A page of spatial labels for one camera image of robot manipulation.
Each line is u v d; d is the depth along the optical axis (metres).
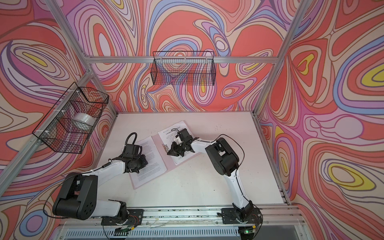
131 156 0.72
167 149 0.98
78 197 0.43
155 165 0.91
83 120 0.73
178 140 0.93
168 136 1.05
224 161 0.57
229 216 0.73
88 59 0.88
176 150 0.87
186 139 0.82
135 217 0.73
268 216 0.75
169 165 0.91
